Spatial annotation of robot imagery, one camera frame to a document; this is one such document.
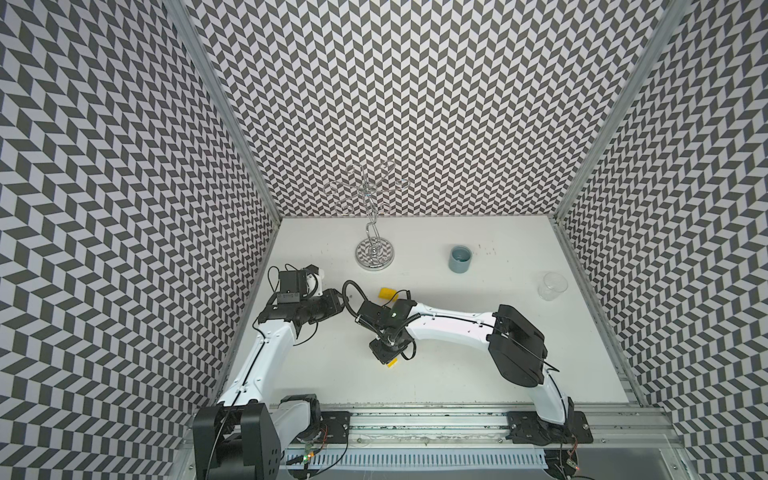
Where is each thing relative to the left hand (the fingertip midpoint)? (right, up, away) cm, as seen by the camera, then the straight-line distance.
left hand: (342, 302), depth 83 cm
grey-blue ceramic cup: (+37, +11, +19) cm, 43 cm away
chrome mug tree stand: (+7, +13, +23) cm, 27 cm away
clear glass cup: (+65, +3, +10) cm, 65 cm away
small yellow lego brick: (+15, -12, -10) cm, 22 cm away
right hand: (+13, -15, 0) cm, 20 cm away
